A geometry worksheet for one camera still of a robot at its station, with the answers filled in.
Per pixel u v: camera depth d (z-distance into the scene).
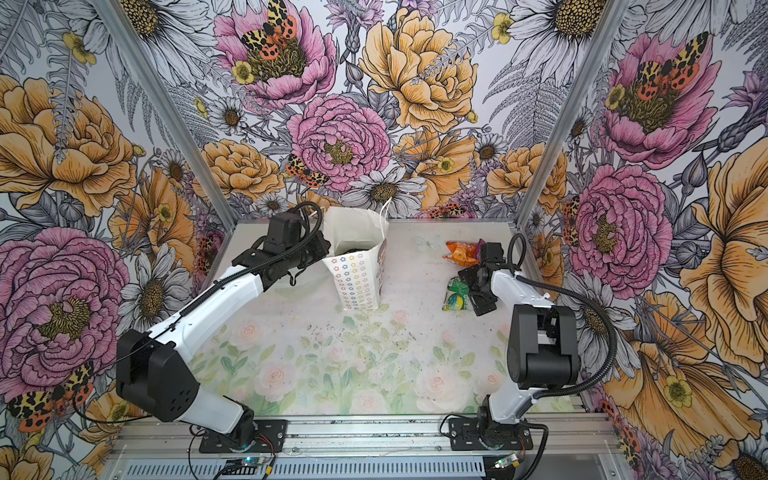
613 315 0.76
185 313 0.47
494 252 0.77
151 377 0.42
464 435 0.74
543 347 0.47
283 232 0.62
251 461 0.71
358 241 1.02
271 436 0.74
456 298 0.96
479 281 0.71
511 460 0.72
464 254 1.03
